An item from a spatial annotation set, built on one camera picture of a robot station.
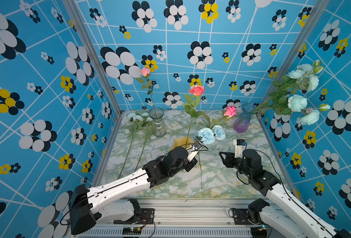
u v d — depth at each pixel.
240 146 0.68
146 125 1.06
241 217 0.73
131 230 0.72
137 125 1.08
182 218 0.73
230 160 0.68
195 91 0.72
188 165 0.62
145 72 0.86
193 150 0.58
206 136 0.59
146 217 0.72
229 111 0.62
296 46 0.81
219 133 0.64
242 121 1.01
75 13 0.70
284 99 0.68
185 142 0.81
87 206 0.39
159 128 0.96
